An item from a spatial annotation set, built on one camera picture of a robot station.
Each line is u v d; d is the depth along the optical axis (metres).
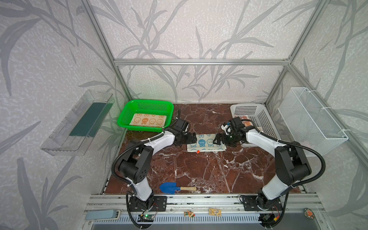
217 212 0.71
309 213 0.71
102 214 0.67
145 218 0.71
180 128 0.74
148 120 1.08
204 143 0.96
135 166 0.47
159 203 0.74
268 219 0.75
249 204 0.73
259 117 1.08
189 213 0.71
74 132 0.63
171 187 0.79
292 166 0.46
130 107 1.11
